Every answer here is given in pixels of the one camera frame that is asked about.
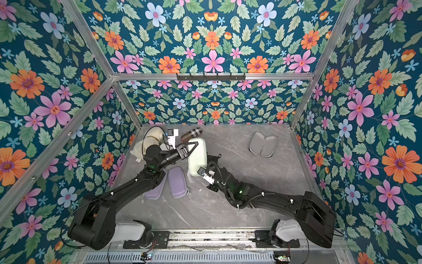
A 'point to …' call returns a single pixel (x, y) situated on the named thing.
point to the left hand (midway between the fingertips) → (197, 144)
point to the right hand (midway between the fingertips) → (211, 167)
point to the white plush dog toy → (153, 136)
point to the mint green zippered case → (198, 157)
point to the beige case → (259, 144)
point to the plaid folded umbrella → (191, 133)
